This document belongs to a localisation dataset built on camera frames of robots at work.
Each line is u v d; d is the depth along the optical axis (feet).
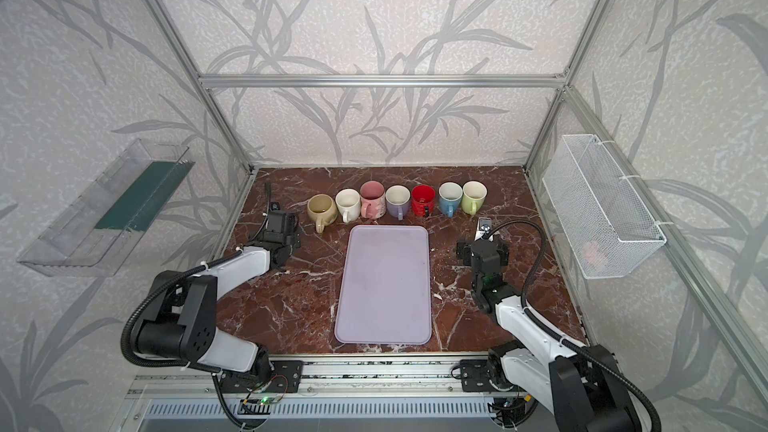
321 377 2.47
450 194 3.37
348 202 3.37
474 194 3.36
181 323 1.45
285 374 2.40
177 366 1.55
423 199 3.47
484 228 2.41
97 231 2.11
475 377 2.40
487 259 2.07
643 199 2.10
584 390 1.32
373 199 3.17
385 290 2.88
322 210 3.40
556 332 1.55
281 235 2.37
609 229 1.99
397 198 3.48
